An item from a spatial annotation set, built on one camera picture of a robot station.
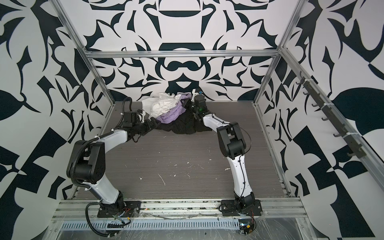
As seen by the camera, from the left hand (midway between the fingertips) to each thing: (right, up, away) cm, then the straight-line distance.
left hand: (156, 121), depth 94 cm
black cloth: (+19, -2, +7) cm, 20 cm away
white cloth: (-1, +10, +10) cm, 14 cm away
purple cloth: (+8, +3, +6) cm, 10 cm away
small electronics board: (+47, -48, -23) cm, 71 cm away
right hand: (+15, +15, +2) cm, 21 cm away
